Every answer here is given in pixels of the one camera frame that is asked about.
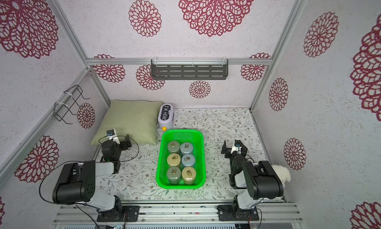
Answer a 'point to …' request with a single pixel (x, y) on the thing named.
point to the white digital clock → (165, 116)
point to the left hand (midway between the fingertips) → (121, 136)
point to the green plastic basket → (196, 138)
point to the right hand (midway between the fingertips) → (233, 140)
